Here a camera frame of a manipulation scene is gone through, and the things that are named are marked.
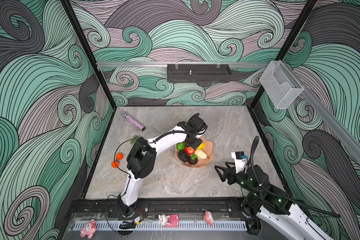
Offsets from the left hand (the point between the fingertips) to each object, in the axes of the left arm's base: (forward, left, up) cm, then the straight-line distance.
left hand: (195, 141), depth 89 cm
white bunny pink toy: (-39, +13, -8) cm, 42 cm away
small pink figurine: (-38, -4, -4) cm, 39 cm away
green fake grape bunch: (+6, +39, -7) cm, 40 cm away
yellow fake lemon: (-2, -4, -1) cm, 5 cm away
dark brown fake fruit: (-11, +2, -2) cm, 11 cm away
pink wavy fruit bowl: (-11, -4, -7) cm, 13 cm away
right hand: (-18, -10, +7) cm, 22 cm away
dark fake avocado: (-9, +8, -2) cm, 12 cm away
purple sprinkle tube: (+19, +42, -7) cm, 47 cm away
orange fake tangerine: (-12, +50, -10) cm, 52 cm away
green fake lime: (-3, +9, -1) cm, 10 cm away
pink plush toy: (-43, +50, -6) cm, 66 cm away
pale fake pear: (-7, -3, -4) cm, 8 cm away
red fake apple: (-5, +4, -3) cm, 7 cm away
